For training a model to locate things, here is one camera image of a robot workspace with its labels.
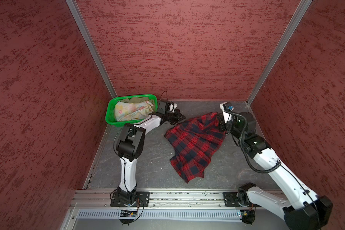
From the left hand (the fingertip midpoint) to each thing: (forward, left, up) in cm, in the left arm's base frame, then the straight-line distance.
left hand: (186, 118), depth 93 cm
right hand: (-10, -15, +16) cm, 24 cm away
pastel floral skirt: (+12, +46, -7) cm, 48 cm away
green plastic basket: (+7, +55, -6) cm, 56 cm away
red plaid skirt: (-14, -6, -4) cm, 16 cm away
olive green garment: (+23, +39, -6) cm, 45 cm away
